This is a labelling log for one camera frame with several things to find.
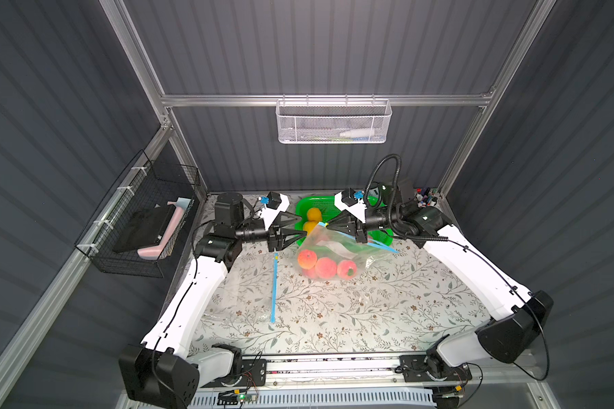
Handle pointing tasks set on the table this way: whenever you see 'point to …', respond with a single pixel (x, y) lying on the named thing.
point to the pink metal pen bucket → (425, 197)
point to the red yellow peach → (307, 259)
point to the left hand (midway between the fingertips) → (304, 230)
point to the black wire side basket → (151, 182)
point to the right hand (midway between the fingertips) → (329, 225)
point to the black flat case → (143, 228)
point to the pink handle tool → (180, 205)
